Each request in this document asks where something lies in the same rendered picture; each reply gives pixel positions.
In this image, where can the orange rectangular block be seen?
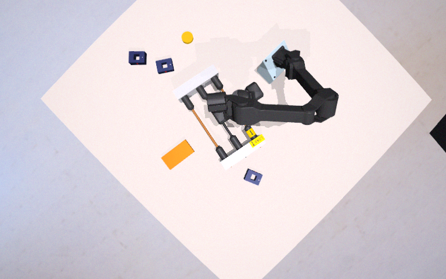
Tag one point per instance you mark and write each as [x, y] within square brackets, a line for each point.
[177, 154]

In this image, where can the yellow round disc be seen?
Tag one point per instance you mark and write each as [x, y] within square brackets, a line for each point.
[187, 37]

